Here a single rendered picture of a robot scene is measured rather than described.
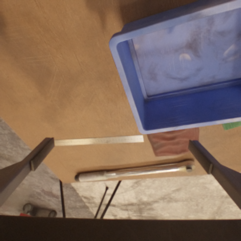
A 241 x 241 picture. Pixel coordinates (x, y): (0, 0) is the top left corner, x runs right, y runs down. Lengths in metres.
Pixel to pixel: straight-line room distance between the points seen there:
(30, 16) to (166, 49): 0.29
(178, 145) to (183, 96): 0.18
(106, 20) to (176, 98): 0.23
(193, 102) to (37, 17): 0.37
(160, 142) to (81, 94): 0.27
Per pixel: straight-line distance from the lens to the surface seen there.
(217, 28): 0.41
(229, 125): 0.51
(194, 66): 0.42
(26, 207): 2.84
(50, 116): 0.58
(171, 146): 0.56
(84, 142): 0.61
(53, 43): 0.45
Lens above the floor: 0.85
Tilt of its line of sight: 48 degrees down
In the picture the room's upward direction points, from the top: 169 degrees counter-clockwise
